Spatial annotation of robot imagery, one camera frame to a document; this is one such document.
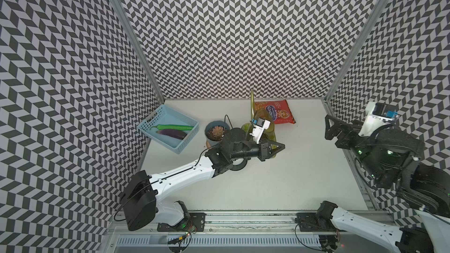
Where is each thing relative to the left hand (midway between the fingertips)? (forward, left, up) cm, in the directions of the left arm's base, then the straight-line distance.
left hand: (283, 149), depth 62 cm
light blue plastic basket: (+39, +61, -28) cm, 77 cm away
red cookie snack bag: (+40, -10, -24) cm, 47 cm away
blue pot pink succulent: (+20, +28, -18) cm, 39 cm away
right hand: (+2, -15, +13) cm, 20 cm away
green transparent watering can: (+6, +4, +1) cm, 7 cm away
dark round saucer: (+6, +15, -28) cm, 32 cm away
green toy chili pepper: (+30, +57, -27) cm, 70 cm away
